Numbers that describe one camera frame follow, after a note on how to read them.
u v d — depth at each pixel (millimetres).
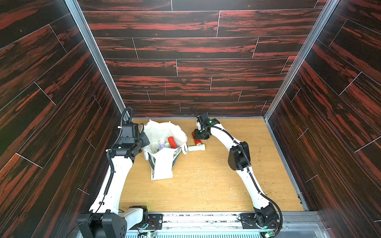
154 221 725
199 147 988
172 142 922
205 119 864
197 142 1011
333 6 663
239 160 668
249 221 729
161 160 746
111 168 460
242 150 734
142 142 674
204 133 907
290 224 733
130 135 566
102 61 867
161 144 1008
